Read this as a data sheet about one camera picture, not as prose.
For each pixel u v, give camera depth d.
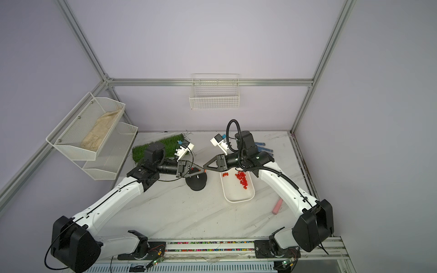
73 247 0.39
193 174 0.65
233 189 0.92
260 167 0.53
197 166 0.66
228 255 0.73
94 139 0.75
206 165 0.66
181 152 0.65
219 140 0.65
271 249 0.67
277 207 0.85
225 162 0.60
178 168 0.60
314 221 0.41
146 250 0.72
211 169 0.65
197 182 0.90
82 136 0.76
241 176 0.98
